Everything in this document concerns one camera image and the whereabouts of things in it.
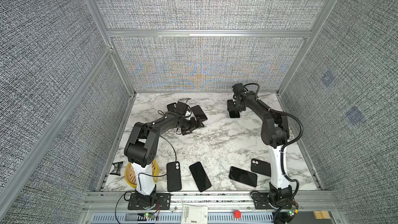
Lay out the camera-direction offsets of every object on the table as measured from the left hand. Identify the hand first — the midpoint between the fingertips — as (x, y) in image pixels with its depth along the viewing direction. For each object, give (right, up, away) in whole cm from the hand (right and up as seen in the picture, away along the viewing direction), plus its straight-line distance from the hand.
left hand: (198, 128), depth 94 cm
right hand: (+23, +13, +11) cm, 29 cm away
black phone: (0, +9, +14) cm, 17 cm away
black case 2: (+34, -20, -8) cm, 41 cm away
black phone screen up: (+23, +10, +9) cm, 27 cm away
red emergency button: (+17, -34, -25) cm, 46 cm away
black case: (-13, -24, -12) cm, 30 cm away
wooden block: (+55, -35, -25) cm, 70 cm away
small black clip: (-43, -18, -12) cm, 48 cm away
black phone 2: (+1, -23, -14) cm, 27 cm away
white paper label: (-2, -36, -24) cm, 43 cm away
